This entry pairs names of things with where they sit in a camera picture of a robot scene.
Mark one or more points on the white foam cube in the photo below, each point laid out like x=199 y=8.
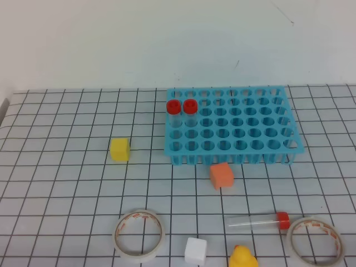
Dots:
x=196 y=251

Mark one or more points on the red capped tube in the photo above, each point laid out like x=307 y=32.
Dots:
x=174 y=113
x=190 y=112

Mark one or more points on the yellow rubber duck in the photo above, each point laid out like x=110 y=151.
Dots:
x=242 y=257

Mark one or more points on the clear tube red cap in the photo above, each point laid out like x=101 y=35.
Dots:
x=279 y=220

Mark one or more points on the white grid pattern cloth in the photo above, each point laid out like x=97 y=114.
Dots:
x=62 y=194

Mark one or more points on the left white tape roll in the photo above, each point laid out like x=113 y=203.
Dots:
x=138 y=236

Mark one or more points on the yellow foam cube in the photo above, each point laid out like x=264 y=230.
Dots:
x=120 y=149

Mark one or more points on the orange foam cube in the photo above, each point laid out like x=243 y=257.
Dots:
x=221 y=175

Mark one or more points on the red capped tube left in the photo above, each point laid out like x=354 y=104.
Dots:
x=174 y=113

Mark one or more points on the white tape roll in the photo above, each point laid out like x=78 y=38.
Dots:
x=138 y=236
x=314 y=242

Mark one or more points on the right white tape roll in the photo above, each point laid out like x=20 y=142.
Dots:
x=314 y=242

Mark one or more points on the blue tube rack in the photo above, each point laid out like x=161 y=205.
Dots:
x=233 y=124

